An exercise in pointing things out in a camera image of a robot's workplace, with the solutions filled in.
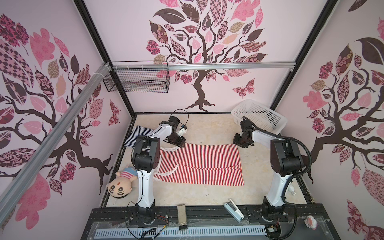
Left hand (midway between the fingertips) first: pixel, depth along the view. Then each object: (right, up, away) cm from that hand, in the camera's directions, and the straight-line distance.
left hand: (180, 145), depth 99 cm
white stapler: (+30, -29, -25) cm, 49 cm away
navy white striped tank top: (-32, +9, +7) cm, 34 cm away
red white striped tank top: (+17, -11, -7) cm, 22 cm away
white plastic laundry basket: (+63, +21, +15) cm, 68 cm away
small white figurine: (+63, -21, -20) cm, 69 cm away
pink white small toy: (+65, -32, -32) cm, 79 cm away
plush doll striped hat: (-29, -19, -23) cm, 41 cm away
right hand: (+39, +3, +2) cm, 39 cm away
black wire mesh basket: (-23, +45, -5) cm, 51 cm away
